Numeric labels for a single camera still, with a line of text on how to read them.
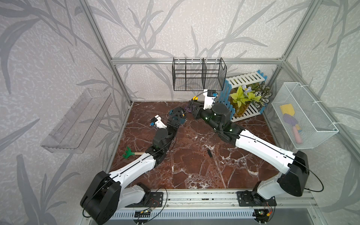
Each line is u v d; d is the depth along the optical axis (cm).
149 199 72
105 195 40
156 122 70
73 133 64
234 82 96
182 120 76
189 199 75
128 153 91
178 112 76
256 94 89
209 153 91
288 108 86
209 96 59
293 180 40
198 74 104
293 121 79
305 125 64
